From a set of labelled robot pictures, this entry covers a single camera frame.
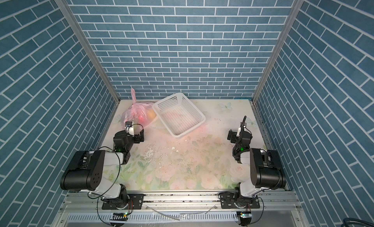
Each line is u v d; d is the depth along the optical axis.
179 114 1.12
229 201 0.74
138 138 0.85
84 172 0.45
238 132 0.84
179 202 0.75
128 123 0.81
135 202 0.73
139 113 1.00
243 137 0.72
